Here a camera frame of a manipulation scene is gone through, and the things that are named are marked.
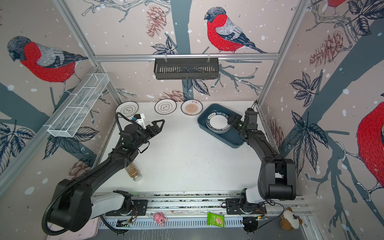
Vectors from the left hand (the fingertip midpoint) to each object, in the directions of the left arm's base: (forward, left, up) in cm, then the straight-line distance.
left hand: (160, 123), depth 80 cm
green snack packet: (-42, -28, -22) cm, 55 cm away
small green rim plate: (+15, -35, -19) cm, 43 cm away
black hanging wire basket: (+47, -2, +4) cm, 47 cm away
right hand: (+7, -42, -7) cm, 43 cm away
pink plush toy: (-41, -2, -20) cm, 46 cm away
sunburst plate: (+33, -16, -22) cm, 43 cm away
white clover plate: (+33, +35, -23) cm, 53 cm away
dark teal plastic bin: (+3, -43, -20) cm, 48 cm away
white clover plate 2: (+34, +5, -23) cm, 41 cm away
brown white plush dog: (-43, -63, -20) cm, 78 cm away
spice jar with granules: (-19, +16, -19) cm, 31 cm away
